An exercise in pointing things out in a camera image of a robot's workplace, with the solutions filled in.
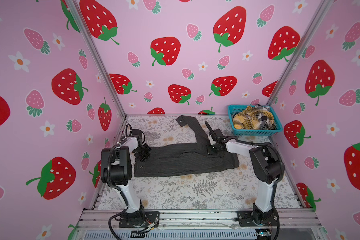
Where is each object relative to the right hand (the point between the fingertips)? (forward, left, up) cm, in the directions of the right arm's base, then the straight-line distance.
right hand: (208, 150), depth 100 cm
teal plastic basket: (+35, -18, +8) cm, 40 cm away
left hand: (-8, +38, +1) cm, 39 cm away
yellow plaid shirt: (+24, -27, +9) cm, 38 cm away
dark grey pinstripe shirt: (-9, +16, +2) cm, 18 cm away
